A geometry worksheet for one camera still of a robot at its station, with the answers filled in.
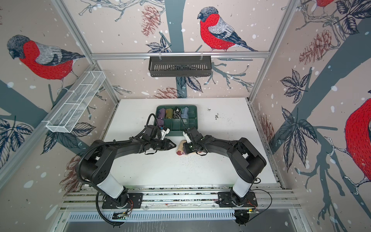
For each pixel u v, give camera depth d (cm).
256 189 63
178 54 93
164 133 86
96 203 70
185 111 104
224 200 73
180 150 89
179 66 107
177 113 103
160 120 101
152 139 77
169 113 104
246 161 46
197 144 69
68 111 74
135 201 73
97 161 47
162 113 104
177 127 104
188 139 78
